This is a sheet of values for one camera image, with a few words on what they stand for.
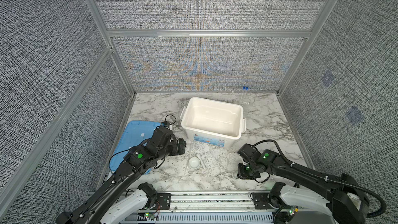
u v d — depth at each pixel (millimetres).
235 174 786
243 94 1066
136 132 977
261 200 732
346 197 399
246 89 1029
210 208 729
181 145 638
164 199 733
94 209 395
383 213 406
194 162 837
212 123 1003
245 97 1099
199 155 864
